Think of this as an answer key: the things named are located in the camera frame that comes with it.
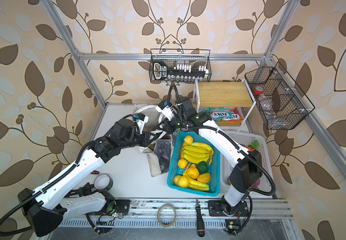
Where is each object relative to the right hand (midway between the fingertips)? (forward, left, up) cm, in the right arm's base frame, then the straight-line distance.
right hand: (159, 127), depth 73 cm
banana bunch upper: (-3, -21, -23) cm, 31 cm away
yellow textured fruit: (-15, -17, -22) cm, 31 cm away
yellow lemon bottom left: (-21, -11, -19) cm, 30 cm away
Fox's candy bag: (+13, -36, -6) cm, 39 cm away
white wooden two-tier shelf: (+18, -35, +5) cm, 40 cm away
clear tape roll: (-34, +1, -24) cm, 41 cm away
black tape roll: (-17, +33, -27) cm, 46 cm away
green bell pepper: (-12, -22, -22) cm, 34 cm away
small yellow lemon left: (-10, -11, -23) cm, 27 cm away
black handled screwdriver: (-40, -18, -26) cm, 51 cm away
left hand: (-4, +1, 0) cm, 4 cm away
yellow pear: (+3, -16, -18) cm, 24 cm away
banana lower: (-21, -18, -22) cm, 35 cm away
